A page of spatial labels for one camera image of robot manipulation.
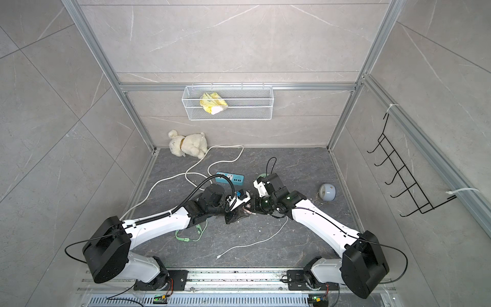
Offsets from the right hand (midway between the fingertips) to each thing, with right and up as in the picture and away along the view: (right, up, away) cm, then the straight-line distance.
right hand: (247, 207), depth 78 cm
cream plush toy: (-32, +29, +32) cm, 54 cm away
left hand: (+1, 0, +1) cm, 1 cm away
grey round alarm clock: (+39, +4, +12) cm, 41 cm away
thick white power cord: (-34, +14, +29) cm, 47 cm away
